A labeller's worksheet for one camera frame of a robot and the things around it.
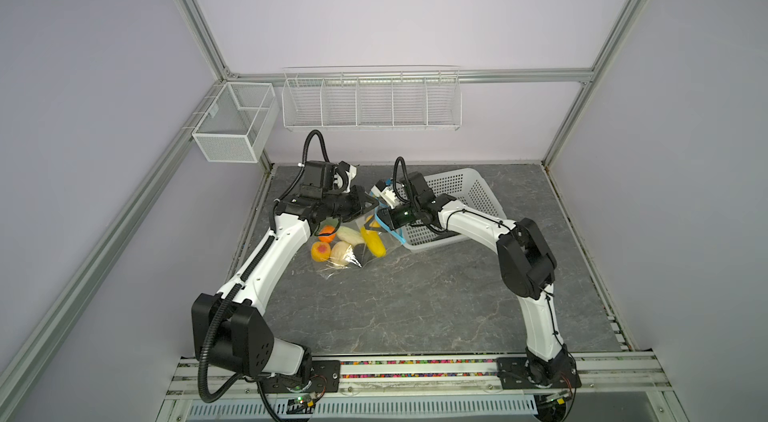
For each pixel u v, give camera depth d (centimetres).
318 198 61
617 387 74
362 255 87
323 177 62
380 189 83
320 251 91
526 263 54
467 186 108
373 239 91
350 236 94
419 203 74
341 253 89
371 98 99
